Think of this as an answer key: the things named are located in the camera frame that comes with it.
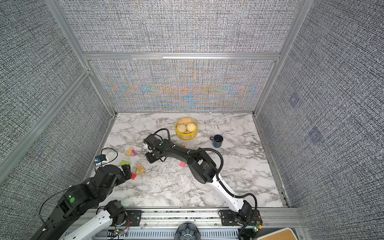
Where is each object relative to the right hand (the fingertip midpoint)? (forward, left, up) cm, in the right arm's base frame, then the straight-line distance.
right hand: (150, 158), depth 95 cm
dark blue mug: (+10, -43, +5) cm, 45 cm away
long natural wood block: (+3, +14, +2) cm, 14 cm away
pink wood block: (-4, -21, -1) cm, 21 cm away
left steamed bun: (+20, -20, +6) cm, 29 cm away
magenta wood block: (+3, +10, +2) cm, 11 cm away
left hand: (-16, +5, +18) cm, 25 cm away
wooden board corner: (-39, -68, +3) cm, 79 cm away
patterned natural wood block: (-8, +4, +1) cm, 9 cm away
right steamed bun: (+21, -26, +6) cm, 34 cm away
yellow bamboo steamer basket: (+15, -23, +4) cm, 28 cm away
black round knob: (-38, -25, +1) cm, 46 cm away
